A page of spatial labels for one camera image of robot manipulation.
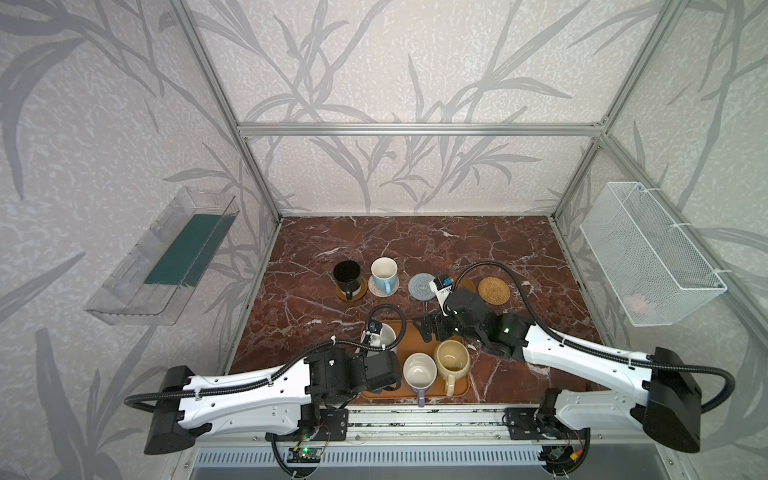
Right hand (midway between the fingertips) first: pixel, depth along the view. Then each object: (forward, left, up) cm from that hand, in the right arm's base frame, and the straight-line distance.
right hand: (425, 305), depth 78 cm
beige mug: (-9, -8, -14) cm, 19 cm away
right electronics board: (-31, -34, -20) cm, 50 cm away
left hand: (-14, +11, -4) cm, 18 cm away
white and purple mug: (-13, +1, -15) cm, 20 cm away
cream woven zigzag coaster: (+13, +15, -16) cm, 25 cm away
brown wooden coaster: (+13, +20, -15) cm, 28 cm away
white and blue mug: (+15, +12, -7) cm, 20 cm away
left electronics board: (-31, +30, -16) cm, 46 cm away
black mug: (+16, +24, -9) cm, 30 cm away
